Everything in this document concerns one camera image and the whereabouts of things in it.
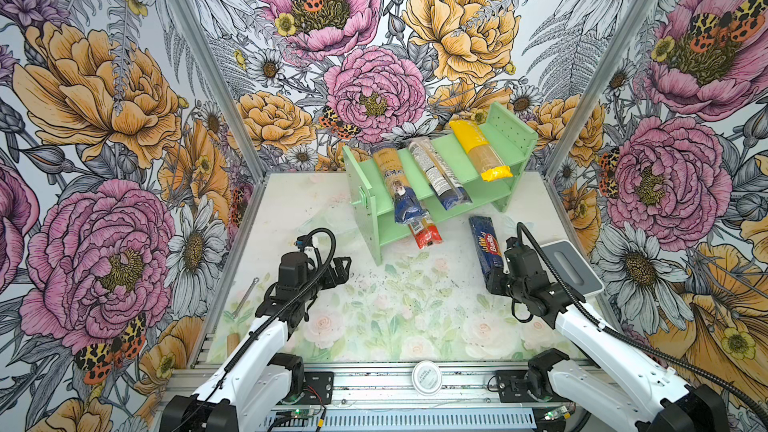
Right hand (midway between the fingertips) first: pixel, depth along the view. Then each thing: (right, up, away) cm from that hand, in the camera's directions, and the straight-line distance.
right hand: (493, 284), depth 83 cm
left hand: (-43, +3, +2) cm, 43 cm away
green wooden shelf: (+9, +41, +9) cm, 43 cm away
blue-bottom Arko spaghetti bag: (-24, +22, -11) cm, 34 cm away
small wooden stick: (-69, -1, +9) cm, 70 cm away
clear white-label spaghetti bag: (-16, +30, -4) cm, 34 cm away
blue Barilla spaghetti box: (0, +11, +6) cm, 13 cm away
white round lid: (-20, -18, -13) cm, 30 cm away
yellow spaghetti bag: (-4, +42, +7) cm, 42 cm away
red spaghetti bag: (-18, +14, +2) cm, 23 cm away
